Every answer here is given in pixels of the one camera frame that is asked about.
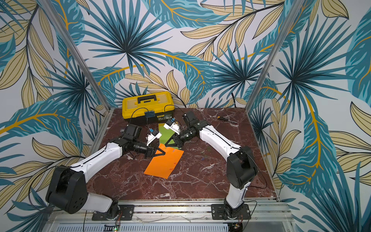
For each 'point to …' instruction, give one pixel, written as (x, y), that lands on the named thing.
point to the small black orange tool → (222, 118)
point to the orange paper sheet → (161, 166)
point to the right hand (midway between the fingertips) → (167, 144)
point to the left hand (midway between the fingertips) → (162, 155)
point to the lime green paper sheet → (166, 134)
